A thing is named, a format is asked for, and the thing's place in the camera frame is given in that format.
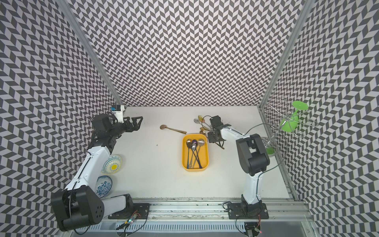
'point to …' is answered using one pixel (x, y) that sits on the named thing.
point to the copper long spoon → (219, 145)
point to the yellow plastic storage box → (203, 153)
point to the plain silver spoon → (201, 142)
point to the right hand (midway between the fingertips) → (215, 139)
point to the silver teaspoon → (196, 120)
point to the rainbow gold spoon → (202, 120)
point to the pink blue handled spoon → (189, 145)
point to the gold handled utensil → (164, 127)
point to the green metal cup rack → (281, 120)
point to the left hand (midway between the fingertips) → (135, 118)
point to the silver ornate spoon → (193, 147)
